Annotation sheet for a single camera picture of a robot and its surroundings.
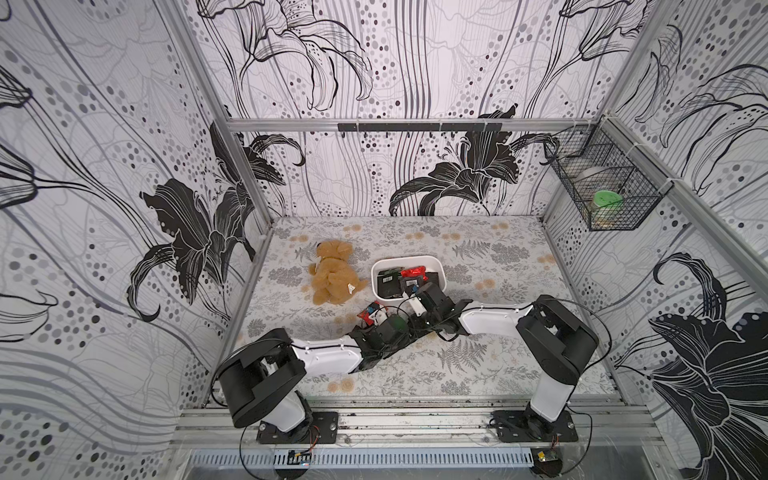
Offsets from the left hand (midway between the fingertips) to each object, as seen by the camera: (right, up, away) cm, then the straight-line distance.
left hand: (411, 339), depth 87 cm
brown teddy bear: (-23, +18, +1) cm, 29 cm away
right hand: (0, +4, +6) cm, 7 cm away
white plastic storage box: (+8, +22, +12) cm, 26 cm away
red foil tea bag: (+3, +19, +12) cm, 23 cm away
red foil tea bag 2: (-13, +9, -7) cm, 17 cm away
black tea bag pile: (-7, +15, +10) cm, 20 cm away
